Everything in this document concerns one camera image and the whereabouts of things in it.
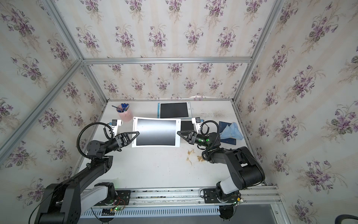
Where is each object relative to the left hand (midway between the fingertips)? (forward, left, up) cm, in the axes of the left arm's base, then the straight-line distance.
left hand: (139, 138), depth 69 cm
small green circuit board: (-27, +10, -23) cm, 37 cm away
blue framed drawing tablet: (+43, -17, -27) cm, 53 cm away
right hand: (+3, -21, -3) cm, 21 cm away
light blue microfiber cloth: (+16, -57, -19) cm, 63 cm away
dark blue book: (+11, -57, -23) cm, 62 cm away
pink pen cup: (+29, +18, -17) cm, 38 cm away
